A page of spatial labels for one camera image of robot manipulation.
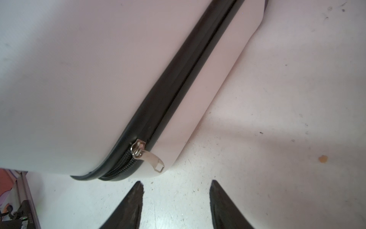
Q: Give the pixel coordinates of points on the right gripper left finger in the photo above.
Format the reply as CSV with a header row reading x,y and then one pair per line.
x,y
127,214

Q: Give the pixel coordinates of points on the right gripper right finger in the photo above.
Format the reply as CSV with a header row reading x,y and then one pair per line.
x,y
225,214

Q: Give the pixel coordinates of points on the black white suitcase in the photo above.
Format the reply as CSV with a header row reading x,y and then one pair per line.
x,y
112,89

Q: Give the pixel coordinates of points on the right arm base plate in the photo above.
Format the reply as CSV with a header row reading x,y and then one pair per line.
x,y
23,218

